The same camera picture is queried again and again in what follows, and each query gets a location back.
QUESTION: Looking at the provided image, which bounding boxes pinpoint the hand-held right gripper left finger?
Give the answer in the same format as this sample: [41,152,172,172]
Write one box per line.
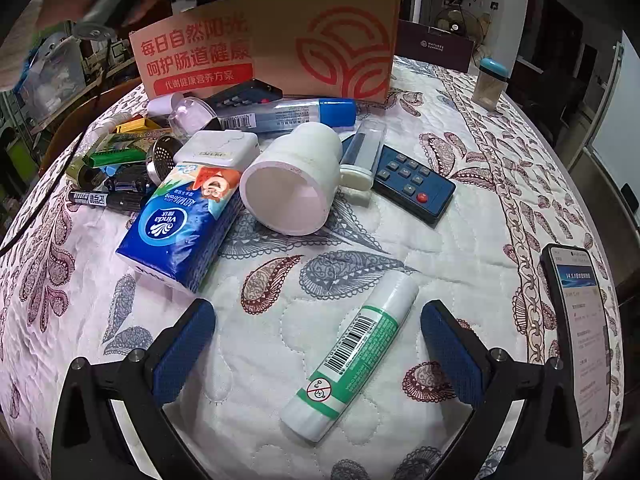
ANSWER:
[50,297,218,480]

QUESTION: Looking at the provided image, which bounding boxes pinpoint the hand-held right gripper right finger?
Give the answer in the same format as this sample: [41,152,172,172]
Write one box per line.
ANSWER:
[420,300,586,480]

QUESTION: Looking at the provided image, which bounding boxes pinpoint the green white glue stick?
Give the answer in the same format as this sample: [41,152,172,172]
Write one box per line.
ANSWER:
[279,270,420,444]

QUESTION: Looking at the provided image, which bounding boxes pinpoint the blue tissue pack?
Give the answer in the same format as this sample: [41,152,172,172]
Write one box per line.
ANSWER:
[116,162,244,294]

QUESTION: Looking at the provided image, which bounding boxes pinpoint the printed cardboard box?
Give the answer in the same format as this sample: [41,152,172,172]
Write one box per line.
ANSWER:
[128,0,402,106]

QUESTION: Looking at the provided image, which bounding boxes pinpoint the small black blue device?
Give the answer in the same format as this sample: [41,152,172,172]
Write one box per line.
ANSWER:
[102,165,154,194]

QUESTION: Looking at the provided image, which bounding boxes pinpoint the person's left forearm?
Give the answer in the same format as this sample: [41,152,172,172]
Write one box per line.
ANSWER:
[0,7,48,93]

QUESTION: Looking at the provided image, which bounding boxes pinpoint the wooden chair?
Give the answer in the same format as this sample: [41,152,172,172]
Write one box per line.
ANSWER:
[39,76,147,177]

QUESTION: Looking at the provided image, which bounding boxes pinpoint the yellow small box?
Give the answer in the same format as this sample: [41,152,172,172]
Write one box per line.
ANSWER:
[116,115,162,134]

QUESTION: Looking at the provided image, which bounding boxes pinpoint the black smartphone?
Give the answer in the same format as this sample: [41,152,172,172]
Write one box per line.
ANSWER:
[539,243,615,446]

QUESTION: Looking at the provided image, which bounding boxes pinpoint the green yellow printed packet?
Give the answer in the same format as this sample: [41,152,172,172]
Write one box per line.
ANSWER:
[99,129,174,154]

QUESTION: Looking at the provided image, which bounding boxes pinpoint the clear plastic cup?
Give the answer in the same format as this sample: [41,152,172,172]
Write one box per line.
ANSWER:
[169,98,217,138]

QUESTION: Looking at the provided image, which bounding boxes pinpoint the black remote control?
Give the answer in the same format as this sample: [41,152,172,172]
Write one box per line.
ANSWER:
[206,79,284,111]

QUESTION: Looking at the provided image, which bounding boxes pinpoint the round metal strainer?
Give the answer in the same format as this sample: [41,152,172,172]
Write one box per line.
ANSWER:
[144,134,184,187]

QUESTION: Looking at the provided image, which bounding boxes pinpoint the black marker pen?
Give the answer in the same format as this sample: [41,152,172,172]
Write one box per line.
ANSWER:
[67,188,147,214]

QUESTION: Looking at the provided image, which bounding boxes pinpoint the olive battery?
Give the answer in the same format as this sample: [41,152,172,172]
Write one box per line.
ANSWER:
[65,156,102,187]

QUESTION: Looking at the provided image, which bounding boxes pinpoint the dark blue remote control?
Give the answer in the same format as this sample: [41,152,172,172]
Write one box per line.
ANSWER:
[372,144,457,227]

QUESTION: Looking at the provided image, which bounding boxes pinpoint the white power adapter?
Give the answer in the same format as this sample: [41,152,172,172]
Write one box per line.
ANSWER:
[174,129,261,172]

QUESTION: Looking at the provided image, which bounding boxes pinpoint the white pipe coupling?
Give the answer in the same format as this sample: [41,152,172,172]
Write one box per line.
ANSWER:
[239,123,342,237]

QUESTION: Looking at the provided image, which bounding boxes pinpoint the blue-capped glue tube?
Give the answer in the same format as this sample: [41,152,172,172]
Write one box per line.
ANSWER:
[216,97,357,134]

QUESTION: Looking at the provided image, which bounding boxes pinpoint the clear tube with white base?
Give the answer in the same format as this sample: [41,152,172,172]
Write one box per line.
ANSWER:
[339,118,388,192]

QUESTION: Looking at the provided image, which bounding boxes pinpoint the jar with blue lid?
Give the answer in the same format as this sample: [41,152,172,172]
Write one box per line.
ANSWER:
[472,57,509,112]

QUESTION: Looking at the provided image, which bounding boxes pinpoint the dark purple box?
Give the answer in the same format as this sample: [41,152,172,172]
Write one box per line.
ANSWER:
[397,19,475,74]

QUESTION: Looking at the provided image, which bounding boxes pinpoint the standing fan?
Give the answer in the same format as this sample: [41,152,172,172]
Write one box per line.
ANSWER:
[434,6,482,42]

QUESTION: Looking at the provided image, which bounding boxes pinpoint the black cable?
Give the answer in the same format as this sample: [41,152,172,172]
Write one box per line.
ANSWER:
[0,72,107,255]

